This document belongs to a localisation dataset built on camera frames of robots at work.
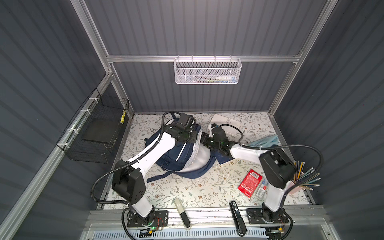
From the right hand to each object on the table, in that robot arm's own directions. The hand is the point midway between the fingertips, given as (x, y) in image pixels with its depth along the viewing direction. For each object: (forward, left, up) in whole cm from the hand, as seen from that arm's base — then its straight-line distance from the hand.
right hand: (198, 139), depth 91 cm
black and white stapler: (-42, +6, -7) cm, 43 cm away
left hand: (-2, +3, +7) cm, 7 cm away
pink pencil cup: (-34, -33, +20) cm, 51 cm away
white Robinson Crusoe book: (+14, -22, -10) cm, 28 cm away
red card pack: (-23, -30, -12) cm, 39 cm away
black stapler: (-44, -19, -7) cm, 49 cm away
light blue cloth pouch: (+1, -43, -5) cm, 43 cm away
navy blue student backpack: (-14, +7, +1) cm, 15 cm away
